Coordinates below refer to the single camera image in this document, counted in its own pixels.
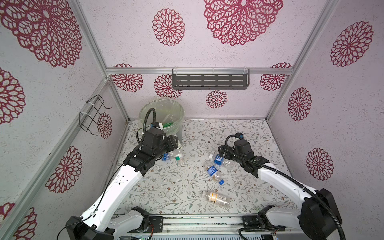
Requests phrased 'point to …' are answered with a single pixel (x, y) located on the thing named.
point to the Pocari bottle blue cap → (213, 172)
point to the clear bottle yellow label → (217, 199)
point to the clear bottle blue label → (165, 157)
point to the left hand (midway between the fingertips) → (174, 140)
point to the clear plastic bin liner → (170, 113)
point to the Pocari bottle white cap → (219, 160)
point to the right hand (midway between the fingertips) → (224, 147)
